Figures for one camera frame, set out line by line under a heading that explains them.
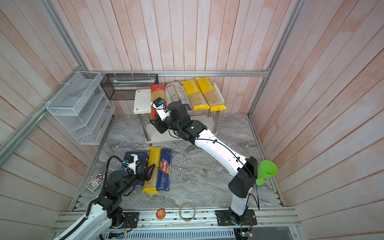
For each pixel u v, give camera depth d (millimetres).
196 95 797
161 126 624
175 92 817
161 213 759
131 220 730
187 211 776
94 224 535
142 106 782
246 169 434
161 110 592
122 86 1036
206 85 872
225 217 733
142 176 701
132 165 686
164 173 858
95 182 840
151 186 817
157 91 817
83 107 735
